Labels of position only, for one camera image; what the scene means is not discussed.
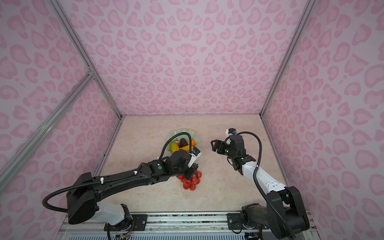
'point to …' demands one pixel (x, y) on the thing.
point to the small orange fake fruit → (193, 143)
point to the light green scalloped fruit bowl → (194, 137)
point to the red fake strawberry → (178, 143)
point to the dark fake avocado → (183, 142)
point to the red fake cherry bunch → (193, 181)
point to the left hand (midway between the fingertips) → (198, 163)
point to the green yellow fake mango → (172, 143)
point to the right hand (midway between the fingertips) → (217, 142)
